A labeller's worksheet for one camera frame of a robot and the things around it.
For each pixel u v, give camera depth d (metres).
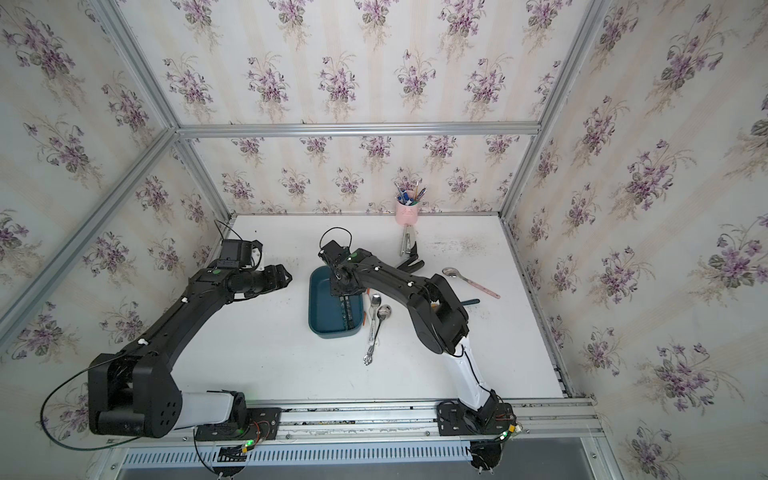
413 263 1.02
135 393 0.40
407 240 1.11
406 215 1.12
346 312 0.92
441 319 0.52
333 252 0.73
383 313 0.93
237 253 0.66
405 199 1.11
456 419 0.74
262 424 0.73
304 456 0.76
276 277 0.76
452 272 1.04
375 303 0.94
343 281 0.67
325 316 0.91
